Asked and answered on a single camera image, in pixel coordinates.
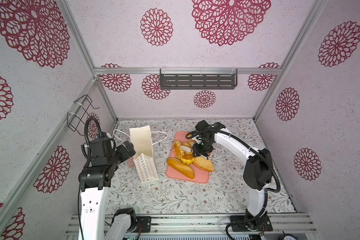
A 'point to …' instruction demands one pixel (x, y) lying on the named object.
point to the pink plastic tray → (201, 176)
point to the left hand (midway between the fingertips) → (125, 152)
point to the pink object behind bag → (130, 162)
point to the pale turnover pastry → (203, 163)
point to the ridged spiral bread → (189, 143)
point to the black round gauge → (286, 236)
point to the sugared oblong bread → (177, 149)
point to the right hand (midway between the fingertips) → (197, 152)
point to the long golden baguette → (181, 167)
